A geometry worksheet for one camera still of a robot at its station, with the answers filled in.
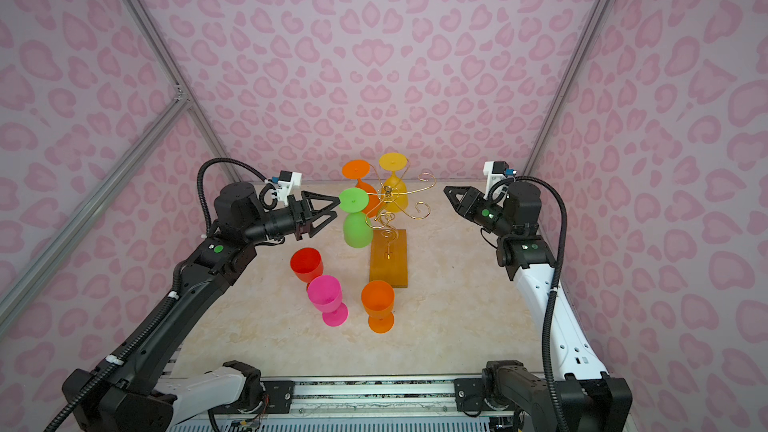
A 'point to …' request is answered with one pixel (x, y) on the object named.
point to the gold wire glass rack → (391, 234)
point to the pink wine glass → (325, 293)
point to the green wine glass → (358, 226)
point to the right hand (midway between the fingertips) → (449, 190)
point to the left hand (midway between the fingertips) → (338, 204)
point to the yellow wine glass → (395, 197)
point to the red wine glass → (307, 263)
